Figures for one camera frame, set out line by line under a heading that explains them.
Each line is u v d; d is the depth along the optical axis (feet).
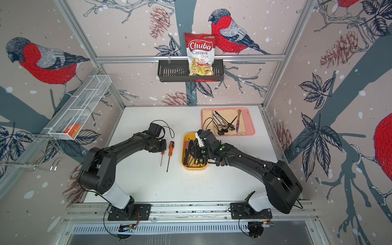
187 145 3.14
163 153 2.98
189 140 3.22
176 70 3.11
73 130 2.17
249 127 3.52
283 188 1.37
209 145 2.08
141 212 2.39
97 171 1.51
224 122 3.61
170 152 3.10
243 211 2.16
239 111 3.86
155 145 2.65
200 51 2.71
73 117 2.43
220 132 3.38
